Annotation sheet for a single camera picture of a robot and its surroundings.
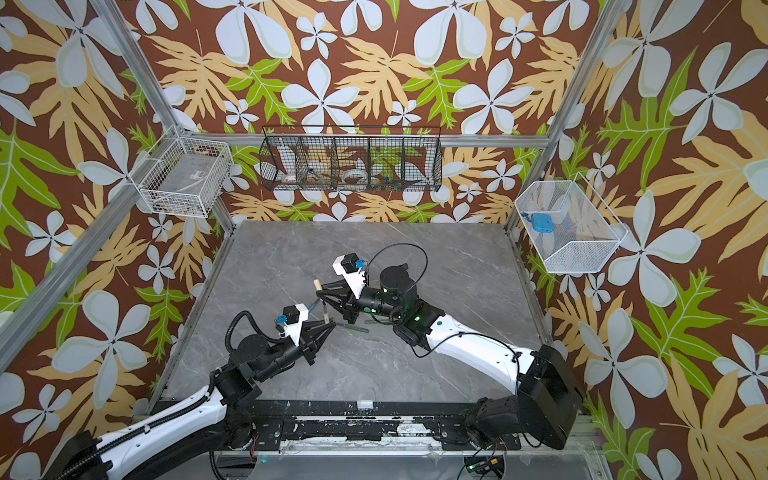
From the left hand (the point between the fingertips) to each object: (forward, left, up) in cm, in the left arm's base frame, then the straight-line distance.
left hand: (331, 320), depth 72 cm
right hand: (+2, +1, +10) cm, 10 cm away
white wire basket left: (+39, +46, +13) cm, 62 cm away
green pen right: (-4, -13, +6) cm, 15 cm away
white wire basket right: (+21, -67, +10) cm, 71 cm away
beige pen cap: (+2, +2, +12) cm, 13 cm away
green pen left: (+8, -4, -20) cm, 22 cm away
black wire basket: (+53, -2, +11) cm, 54 cm away
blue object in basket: (+28, -59, +6) cm, 66 cm away
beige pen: (0, +1, +4) cm, 4 cm away
